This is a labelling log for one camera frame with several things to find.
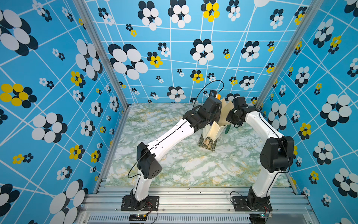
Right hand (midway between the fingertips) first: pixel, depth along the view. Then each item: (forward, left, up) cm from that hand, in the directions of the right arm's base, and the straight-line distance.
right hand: (231, 119), depth 94 cm
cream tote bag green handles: (-10, +15, -3) cm, 18 cm away
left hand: (-7, +13, +18) cm, 24 cm away
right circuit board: (-53, -9, -11) cm, 55 cm away
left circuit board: (-54, +56, -16) cm, 79 cm away
